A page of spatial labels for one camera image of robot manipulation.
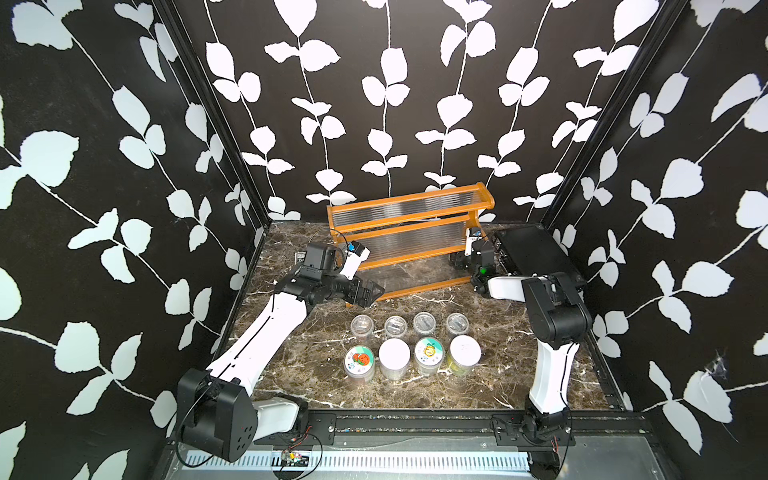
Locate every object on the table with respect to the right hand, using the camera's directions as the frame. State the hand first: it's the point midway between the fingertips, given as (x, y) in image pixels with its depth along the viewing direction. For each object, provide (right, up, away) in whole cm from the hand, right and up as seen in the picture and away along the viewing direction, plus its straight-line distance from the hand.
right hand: (457, 242), depth 103 cm
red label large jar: (-31, -33, -27) cm, 52 cm away
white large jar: (-22, -31, -25) cm, 45 cm away
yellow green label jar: (-13, -31, -25) cm, 42 cm away
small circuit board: (-46, -53, -33) cm, 78 cm away
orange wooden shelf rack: (-16, +5, -6) cm, 18 cm away
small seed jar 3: (-13, -25, -16) cm, 32 cm away
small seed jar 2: (-22, -25, -17) cm, 37 cm away
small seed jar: (-32, -25, -17) cm, 44 cm away
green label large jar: (-3, -30, -25) cm, 39 cm away
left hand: (-29, -11, -24) cm, 39 cm away
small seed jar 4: (-3, -25, -16) cm, 30 cm away
